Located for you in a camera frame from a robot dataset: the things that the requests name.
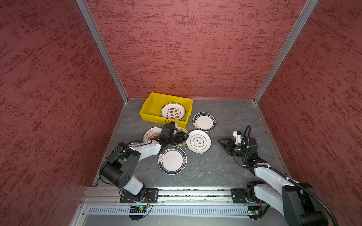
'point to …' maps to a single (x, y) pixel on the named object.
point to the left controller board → (140, 209)
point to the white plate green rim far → (204, 121)
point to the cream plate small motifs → (182, 129)
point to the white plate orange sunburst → (151, 133)
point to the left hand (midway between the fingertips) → (186, 139)
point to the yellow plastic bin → (153, 103)
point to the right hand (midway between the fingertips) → (217, 144)
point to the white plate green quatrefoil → (198, 141)
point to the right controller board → (253, 212)
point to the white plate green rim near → (172, 160)
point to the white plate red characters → (173, 111)
